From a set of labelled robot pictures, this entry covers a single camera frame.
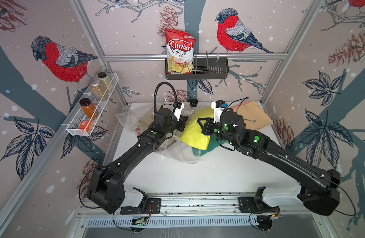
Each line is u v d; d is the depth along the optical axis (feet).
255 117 3.64
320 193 1.28
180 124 2.29
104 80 2.62
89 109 2.19
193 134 2.10
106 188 1.32
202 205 2.48
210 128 1.83
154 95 1.84
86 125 2.18
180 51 2.56
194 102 3.50
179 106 2.25
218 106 1.84
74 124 2.16
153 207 2.39
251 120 3.61
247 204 2.43
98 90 2.44
